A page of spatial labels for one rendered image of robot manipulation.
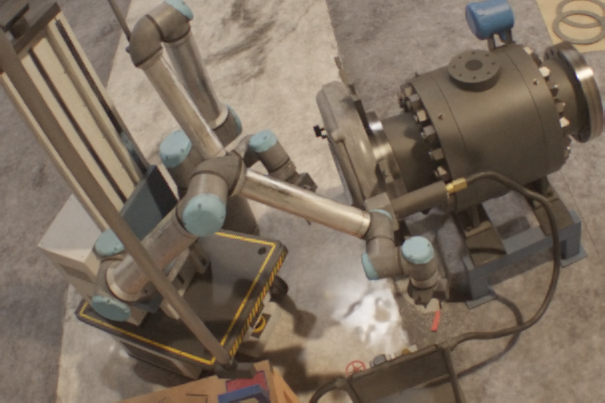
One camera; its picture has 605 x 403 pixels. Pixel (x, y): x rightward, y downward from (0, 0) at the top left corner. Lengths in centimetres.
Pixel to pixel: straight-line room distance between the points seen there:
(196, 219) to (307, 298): 142
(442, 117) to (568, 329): 108
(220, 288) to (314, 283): 50
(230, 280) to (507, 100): 141
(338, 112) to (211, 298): 103
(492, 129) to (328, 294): 116
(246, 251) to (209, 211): 123
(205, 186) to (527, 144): 127
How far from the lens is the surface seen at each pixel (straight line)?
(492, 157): 253
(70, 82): 239
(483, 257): 278
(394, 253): 203
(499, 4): 275
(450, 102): 252
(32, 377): 377
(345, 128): 239
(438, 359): 234
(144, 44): 219
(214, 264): 306
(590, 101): 272
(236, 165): 195
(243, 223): 345
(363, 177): 235
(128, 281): 217
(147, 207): 263
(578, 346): 282
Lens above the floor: 250
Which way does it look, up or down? 43 degrees down
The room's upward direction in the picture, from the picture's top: 23 degrees counter-clockwise
